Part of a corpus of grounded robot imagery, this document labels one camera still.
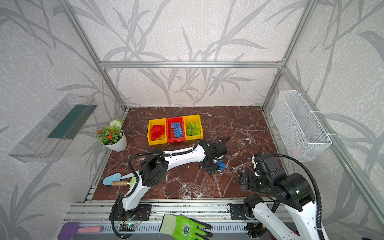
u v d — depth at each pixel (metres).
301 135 0.62
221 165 0.89
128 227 0.72
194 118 1.08
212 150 0.65
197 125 1.06
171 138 1.01
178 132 1.05
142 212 0.73
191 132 1.03
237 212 0.74
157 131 0.99
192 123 1.08
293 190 0.37
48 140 0.64
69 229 0.69
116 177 0.85
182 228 0.69
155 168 0.52
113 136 0.86
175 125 1.08
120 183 0.82
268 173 0.43
